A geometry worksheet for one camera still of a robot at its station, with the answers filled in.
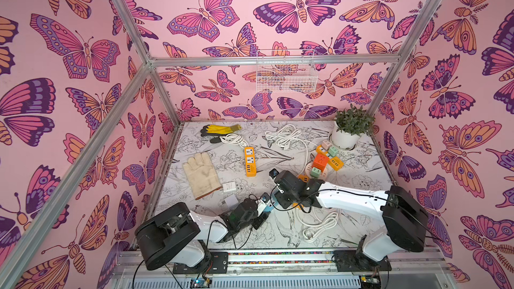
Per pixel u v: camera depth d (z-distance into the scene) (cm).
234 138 109
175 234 44
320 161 92
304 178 94
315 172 91
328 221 81
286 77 106
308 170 96
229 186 91
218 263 73
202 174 97
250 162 100
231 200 89
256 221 77
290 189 64
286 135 112
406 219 43
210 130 115
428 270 72
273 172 76
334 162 100
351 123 92
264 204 75
